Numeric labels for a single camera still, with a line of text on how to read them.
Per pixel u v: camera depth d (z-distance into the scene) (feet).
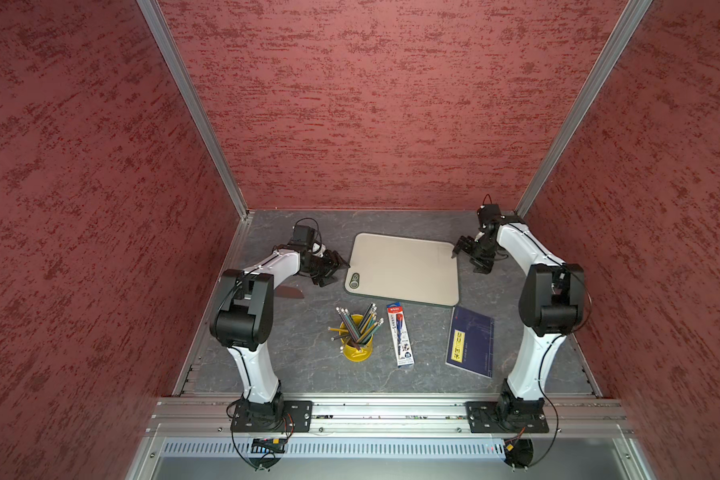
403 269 3.39
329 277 2.87
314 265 2.71
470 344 2.82
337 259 2.88
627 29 2.42
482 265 2.85
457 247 2.95
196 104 2.87
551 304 1.75
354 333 2.60
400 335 2.85
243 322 1.64
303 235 2.64
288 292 3.17
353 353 2.52
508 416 2.20
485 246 2.72
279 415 2.19
